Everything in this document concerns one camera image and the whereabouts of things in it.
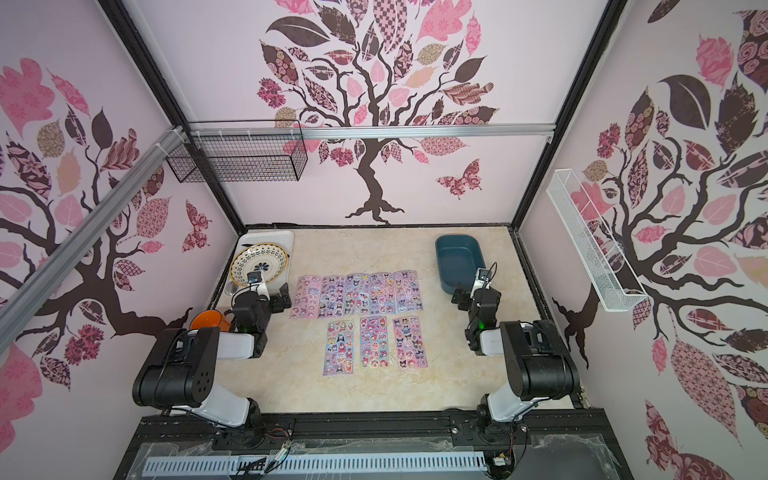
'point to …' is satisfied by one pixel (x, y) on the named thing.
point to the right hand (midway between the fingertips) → (473, 286)
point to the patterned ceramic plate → (268, 260)
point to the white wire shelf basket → (595, 245)
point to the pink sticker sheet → (306, 299)
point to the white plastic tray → (283, 239)
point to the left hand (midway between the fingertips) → (272, 290)
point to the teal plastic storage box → (460, 258)
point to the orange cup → (210, 319)
